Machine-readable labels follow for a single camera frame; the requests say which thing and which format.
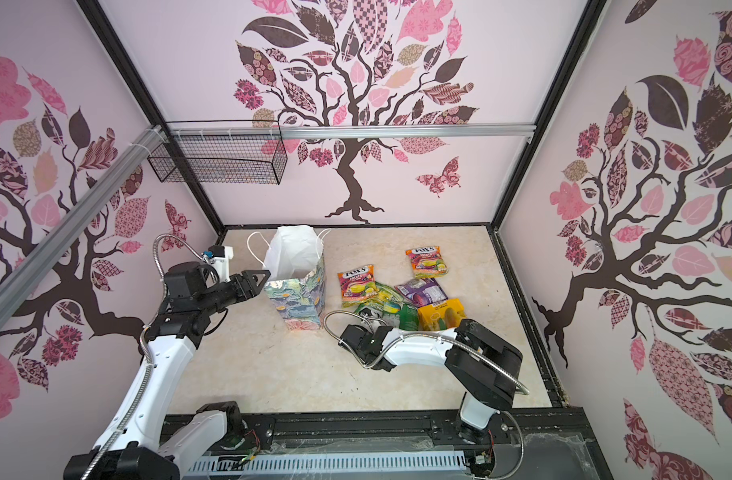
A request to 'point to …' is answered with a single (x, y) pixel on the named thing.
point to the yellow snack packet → (445, 314)
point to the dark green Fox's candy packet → (407, 318)
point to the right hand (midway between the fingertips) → (386, 337)
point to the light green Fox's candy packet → (380, 307)
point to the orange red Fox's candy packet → (358, 284)
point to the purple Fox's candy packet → (422, 291)
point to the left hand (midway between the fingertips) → (265, 279)
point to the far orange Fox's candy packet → (427, 262)
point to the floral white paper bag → (293, 255)
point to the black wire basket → (225, 151)
